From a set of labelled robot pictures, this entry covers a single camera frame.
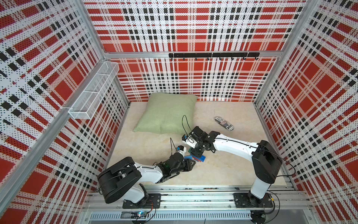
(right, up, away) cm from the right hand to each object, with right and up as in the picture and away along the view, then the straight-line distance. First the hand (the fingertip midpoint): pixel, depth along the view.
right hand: (196, 150), depth 86 cm
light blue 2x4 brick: (-4, -5, +2) cm, 7 cm away
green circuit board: (-30, -28, -17) cm, 45 cm away
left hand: (-1, -8, -1) cm, 8 cm away
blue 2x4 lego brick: (+3, -5, -2) cm, 6 cm away
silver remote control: (+22, +16, +18) cm, 33 cm away
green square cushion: (-20, +23, +10) cm, 32 cm away
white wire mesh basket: (-75, +28, +7) cm, 80 cm away
